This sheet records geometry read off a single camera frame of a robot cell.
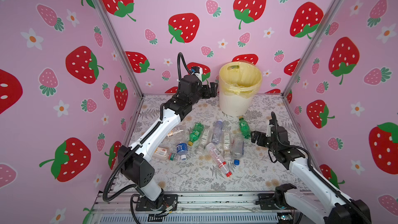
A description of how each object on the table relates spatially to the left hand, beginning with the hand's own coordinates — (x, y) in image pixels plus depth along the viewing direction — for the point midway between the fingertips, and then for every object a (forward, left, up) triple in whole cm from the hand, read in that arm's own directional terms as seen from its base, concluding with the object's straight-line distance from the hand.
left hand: (211, 83), depth 74 cm
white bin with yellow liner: (+28, -22, -24) cm, 43 cm away
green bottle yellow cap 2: (-9, +9, -32) cm, 35 cm away
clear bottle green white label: (-20, -10, -35) cm, 42 cm away
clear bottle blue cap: (-13, -18, -38) cm, 44 cm away
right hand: (-13, -27, -25) cm, 39 cm away
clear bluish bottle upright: (-4, -5, -38) cm, 38 cm away
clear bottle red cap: (-20, -3, -33) cm, 39 cm away
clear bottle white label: (-12, +3, -32) cm, 34 cm away
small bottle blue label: (-19, +16, -33) cm, 41 cm away
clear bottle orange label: (-8, +24, -34) cm, 42 cm away
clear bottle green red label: (-22, +27, -32) cm, 48 cm away
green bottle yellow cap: (-4, -22, -33) cm, 40 cm away
